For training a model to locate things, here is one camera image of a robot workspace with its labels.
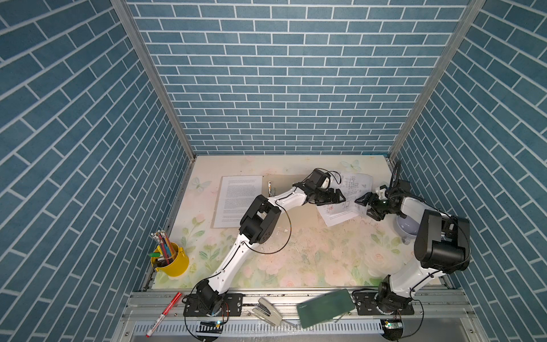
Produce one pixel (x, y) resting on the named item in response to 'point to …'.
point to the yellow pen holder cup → (176, 267)
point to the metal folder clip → (269, 183)
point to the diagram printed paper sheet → (352, 187)
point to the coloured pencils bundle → (166, 246)
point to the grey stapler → (266, 310)
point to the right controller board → (392, 328)
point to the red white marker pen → (172, 306)
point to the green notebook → (325, 308)
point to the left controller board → (210, 327)
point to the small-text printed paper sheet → (337, 217)
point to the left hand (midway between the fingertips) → (339, 201)
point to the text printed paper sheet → (236, 194)
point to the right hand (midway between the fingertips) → (360, 203)
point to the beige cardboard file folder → (303, 217)
